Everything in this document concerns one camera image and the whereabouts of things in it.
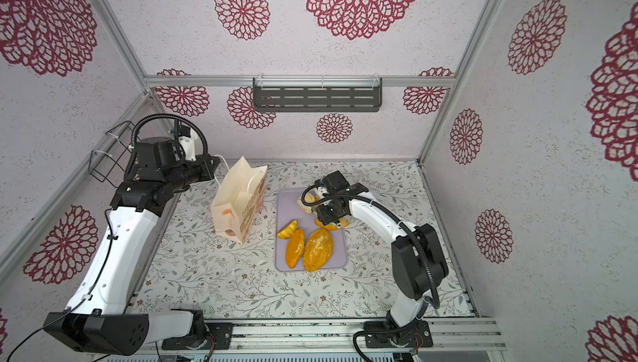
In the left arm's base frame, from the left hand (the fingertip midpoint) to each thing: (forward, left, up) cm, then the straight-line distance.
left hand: (219, 164), depth 72 cm
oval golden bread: (-8, -37, -19) cm, 42 cm away
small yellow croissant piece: (-7, -17, -29) cm, 34 cm away
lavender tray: (+7, -16, -35) cm, 39 cm away
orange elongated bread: (-12, -20, -31) cm, 39 cm away
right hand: (-1, -31, -23) cm, 39 cm away
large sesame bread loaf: (-14, -29, -28) cm, 43 cm away
